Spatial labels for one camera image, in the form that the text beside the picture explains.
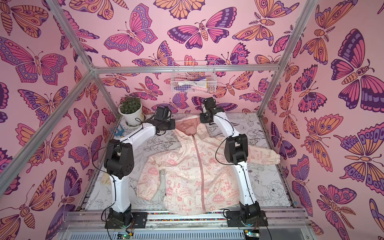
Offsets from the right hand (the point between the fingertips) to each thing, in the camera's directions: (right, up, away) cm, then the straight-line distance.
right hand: (206, 117), depth 105 cm
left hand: (-21, -4, -5) cm, 22 cm away
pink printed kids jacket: (-10, -35, -17) cm, 40 cm away
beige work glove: (-60, -38, -18) cm, 73 cm away
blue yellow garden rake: (-65, -11, +6) cm, 67 cm away
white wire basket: (-9, +25, -9) cm, 28 cm away
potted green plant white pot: (-52, +5, -2) cm, 52 cm away
